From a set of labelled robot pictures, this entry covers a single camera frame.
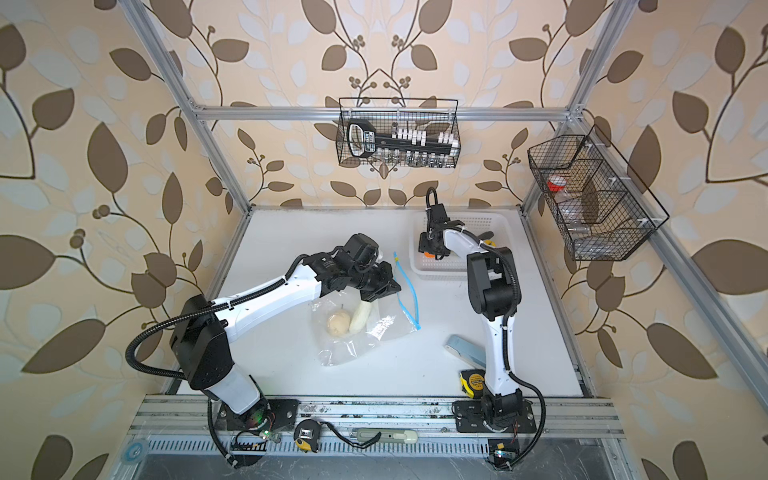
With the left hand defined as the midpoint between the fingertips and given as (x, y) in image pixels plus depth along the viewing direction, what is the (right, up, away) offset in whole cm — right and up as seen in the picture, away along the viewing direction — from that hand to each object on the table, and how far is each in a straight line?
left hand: (408, 286), depth 76 cm
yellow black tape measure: (+17, -25, +1) cm, 30 cm away
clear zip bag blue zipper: (-4, -8, +2) cm, 9 cm away
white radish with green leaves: (-13, -11, +10) cm, 20 cm away
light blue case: (+18, -19, +5) cm, 26 cm away
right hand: (+9, +9, +29) cm, 32 cm away
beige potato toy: (-20, -12, +8) cm, 25 cm away
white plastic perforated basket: (+32, +17, +29) cm, 46 cm away
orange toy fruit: (+8, +7, +23) cm, 26 cm away
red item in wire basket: (+41, +27, +4) cm, 49 cm away
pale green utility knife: (-5, -35, -5) cm, 36 cm away
